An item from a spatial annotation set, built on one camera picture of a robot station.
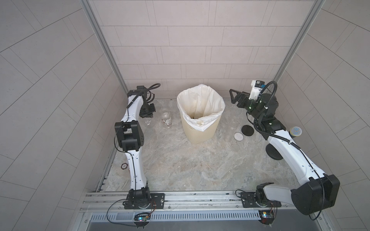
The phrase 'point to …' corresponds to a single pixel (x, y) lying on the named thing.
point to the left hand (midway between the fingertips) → (154, 112)
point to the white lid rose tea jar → (165, 118)
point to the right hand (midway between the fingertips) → (234, 90)
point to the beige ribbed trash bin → (197, 136)
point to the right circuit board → (266, 216)
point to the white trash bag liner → (200, 106)
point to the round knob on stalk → (294, 131)
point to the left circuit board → (142, 217)
